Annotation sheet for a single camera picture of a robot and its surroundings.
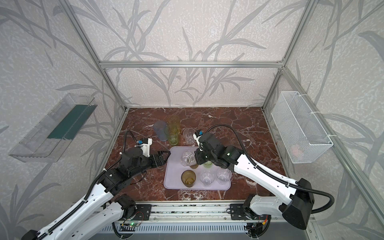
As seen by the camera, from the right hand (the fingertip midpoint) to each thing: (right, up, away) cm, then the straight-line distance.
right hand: (194, 152), depth 74 cm
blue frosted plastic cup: (-24, +12, +22) cm, 35 cm away
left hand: (-14, -1, 0) cm, 14 cm away
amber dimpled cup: (-4, -16, +9) cm, 18 cm away
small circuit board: (-30, -34, -3) cm, 45 cm away
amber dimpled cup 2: (-1, -11, +14) cm, 18 cm away
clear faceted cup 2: (-3, -4, +5) cm, 7 cm away
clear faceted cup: (-5, +7, +26) cm, 27 cm away
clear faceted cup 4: (+17, -16, +12) cm, 26 cm away
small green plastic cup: (+8, -9, +11) cm, 16 cm away
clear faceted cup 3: (+7, -17, +11) cm, 21 cm away
